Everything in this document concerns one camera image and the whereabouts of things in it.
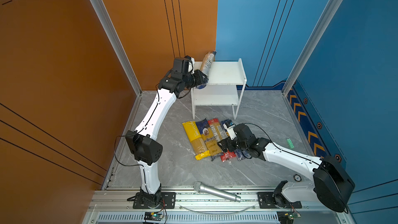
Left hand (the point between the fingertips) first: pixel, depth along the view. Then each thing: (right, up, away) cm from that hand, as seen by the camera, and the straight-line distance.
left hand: (206, 75), depth 78 cm
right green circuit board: (+39, -66, -8) cm, 77 cm away
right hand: (+9, -35, +7) cm, 36 cm away
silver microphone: (-3, -55, -4) cm, 55 cm away
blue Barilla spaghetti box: (+11, -26, +19) cm, 34 cm away
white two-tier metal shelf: (+10, -4, +1) cm, 11 cm away
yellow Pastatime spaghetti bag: (-5, -38, +12) cm, 41 cm away
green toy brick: (+51, -39, +13) cm, 65 cm away
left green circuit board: (-24, -66, -7) cm, 71 cm away
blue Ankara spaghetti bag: (+2, -36, +13) cm, 38 cm away
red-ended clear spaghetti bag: (+9, -33, +16) cm, 38 cm away
